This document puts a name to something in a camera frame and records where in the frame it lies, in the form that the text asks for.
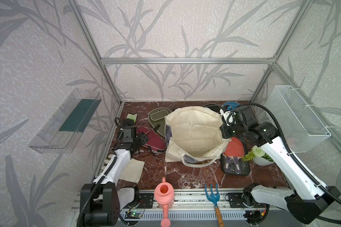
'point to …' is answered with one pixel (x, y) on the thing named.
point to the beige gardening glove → (132, 171)
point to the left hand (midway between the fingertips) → (144, 138)
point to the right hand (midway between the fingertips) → (219, 126)
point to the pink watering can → (164, 196)
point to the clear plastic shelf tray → (61, 134)
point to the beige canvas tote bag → (193, 136)
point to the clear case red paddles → (232, 162)
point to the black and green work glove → (130, 119)
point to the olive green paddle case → (157, 117)
